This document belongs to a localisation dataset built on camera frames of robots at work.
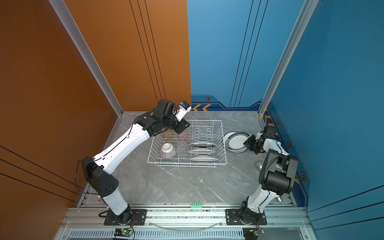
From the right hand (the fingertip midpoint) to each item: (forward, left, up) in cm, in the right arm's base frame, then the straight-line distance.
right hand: (244, 142), depth 94 cm
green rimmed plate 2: (+3, +5, -4) cm, 7 cm away
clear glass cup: (-5, +39, +4) cm, 39 cm away
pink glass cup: (+3, +38, +4) cm, 39 cm away
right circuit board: (-46, +4, -9) cm, 47 cm away
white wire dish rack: (+15, +23, -6) cm, 28 cm away
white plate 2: (-12, +26, +2) cm, 29 cm away
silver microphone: (-15, -7, -4) cm, 17 cm away
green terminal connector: (-35, +30, -7) cm, 46 cm away
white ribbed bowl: (-6, +48, 0) cm, 48 cm away
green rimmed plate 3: (-1, +27, -1) cm, 27 cm away
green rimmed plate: (+9, +9, -5) cm, 14 cm away
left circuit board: (-46, +65, -7) cm, 80 cm away
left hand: (-1, +34, +22) cm, 41 cm away
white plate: (-7, +27, +1) cm, 28 cm away
